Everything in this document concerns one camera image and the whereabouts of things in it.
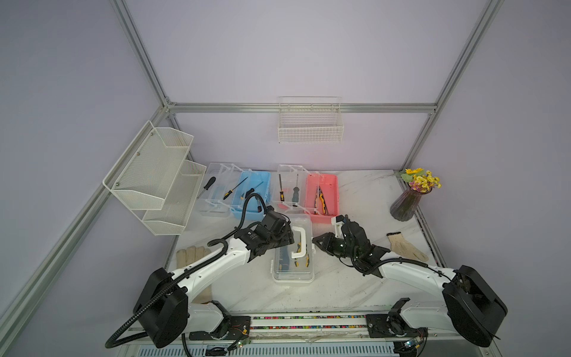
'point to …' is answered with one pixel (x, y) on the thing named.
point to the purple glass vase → (404, 207)
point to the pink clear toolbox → (308, 183)
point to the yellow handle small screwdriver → (281, 192)
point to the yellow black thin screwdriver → (230, 191)
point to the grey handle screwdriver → (295, 196)
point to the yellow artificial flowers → (420, 180)
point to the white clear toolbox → (294, 262)
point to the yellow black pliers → (298, 250)
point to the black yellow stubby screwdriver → (248, 192)
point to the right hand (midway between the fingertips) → (314, 244)
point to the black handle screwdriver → (208, 185)
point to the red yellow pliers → (320, 193)
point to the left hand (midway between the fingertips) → (286, 238)
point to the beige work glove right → (398, 244)
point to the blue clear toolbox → (251, 181)
